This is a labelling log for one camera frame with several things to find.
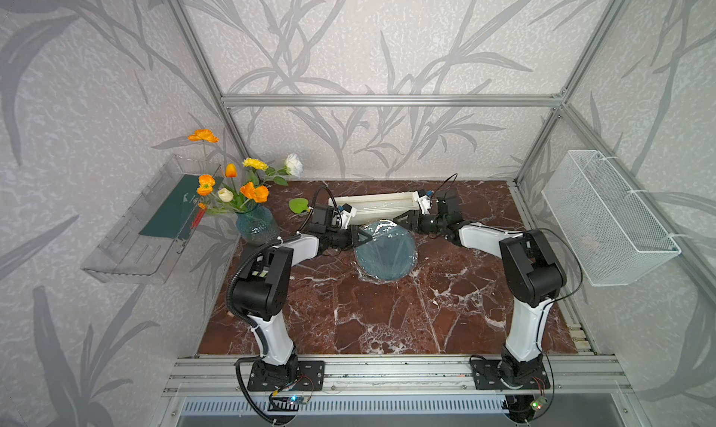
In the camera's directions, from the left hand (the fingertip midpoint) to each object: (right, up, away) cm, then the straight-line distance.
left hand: (371, 238), depth 91 cm
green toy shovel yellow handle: (-30, +11, +20) cm, 37 cm away
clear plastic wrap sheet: (+7, -5, -2) cm, 9 cm away
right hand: (+9, +6, +3) cm, 11 cm away
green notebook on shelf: (-48, +8, -23) cm, 54 cm away
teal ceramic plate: (+6, -6, -2) cm, 9 cm away
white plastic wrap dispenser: (+2, +10, +11) cm, 15 cm away
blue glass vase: (-38, +4, +1) cm, 38 cm away
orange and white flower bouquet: (-41, +15, -15) cm, 46 cm away
